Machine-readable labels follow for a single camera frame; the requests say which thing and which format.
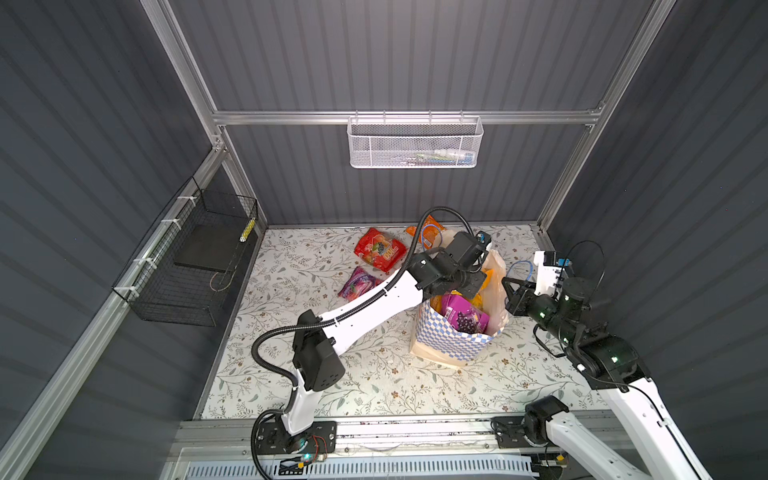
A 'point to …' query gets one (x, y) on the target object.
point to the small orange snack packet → (429, 231)
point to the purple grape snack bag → (463, 316)
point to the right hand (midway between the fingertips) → (507, 282)
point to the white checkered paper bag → (437, 342)
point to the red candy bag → (379, 250)
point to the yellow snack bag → (478, 299)
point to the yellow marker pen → (247, 231)
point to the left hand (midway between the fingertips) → (477, 273)
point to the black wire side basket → (182, 269)
